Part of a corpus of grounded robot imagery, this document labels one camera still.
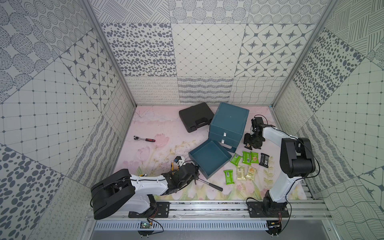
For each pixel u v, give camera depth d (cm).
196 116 108
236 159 90
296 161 50
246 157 91
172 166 88
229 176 84
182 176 64
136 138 101
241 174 86
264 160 90
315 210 76
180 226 70
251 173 86
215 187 82
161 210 73
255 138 79
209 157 93
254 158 91
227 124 81
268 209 67
